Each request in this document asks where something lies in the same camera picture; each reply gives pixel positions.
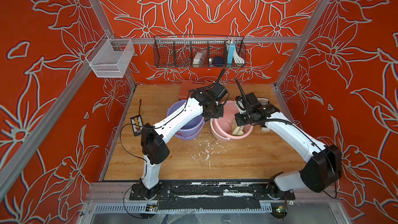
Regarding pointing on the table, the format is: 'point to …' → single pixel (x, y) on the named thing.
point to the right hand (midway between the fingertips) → (235, 118)
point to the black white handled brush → (264, 101)
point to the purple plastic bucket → (192, 130)
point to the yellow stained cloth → (237, 130)
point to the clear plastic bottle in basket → (199, 58)
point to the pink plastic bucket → (222, 126)
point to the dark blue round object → (218, 61)
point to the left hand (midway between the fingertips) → (219, 113)
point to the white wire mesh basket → (111, 57)
